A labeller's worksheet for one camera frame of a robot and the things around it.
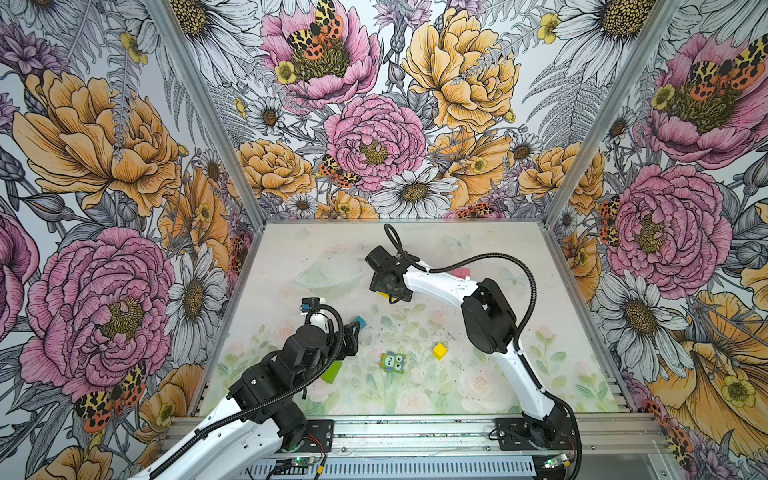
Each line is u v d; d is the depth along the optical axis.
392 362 0.85
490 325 0.61
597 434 0.76
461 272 1.02
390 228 0.86
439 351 0.87
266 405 0.49
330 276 1.06
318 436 0.74
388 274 0.74
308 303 0.64
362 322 0.93
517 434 0.69
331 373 0.83
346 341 0.66
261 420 0.50
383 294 0.89
